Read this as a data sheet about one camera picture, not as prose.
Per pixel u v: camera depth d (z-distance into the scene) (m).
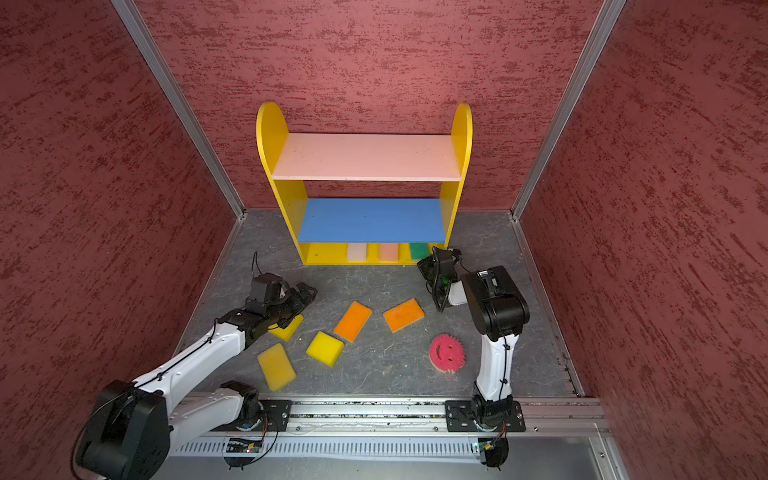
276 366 0.81
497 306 0.53
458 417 0.74
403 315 0.91
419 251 1.07
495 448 0.72
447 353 0.83
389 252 1.05
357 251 1.04
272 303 0.68
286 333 0.84
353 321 0.90
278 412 0.74
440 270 0.81
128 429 0.40
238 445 0.73
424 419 0.76
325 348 0.85
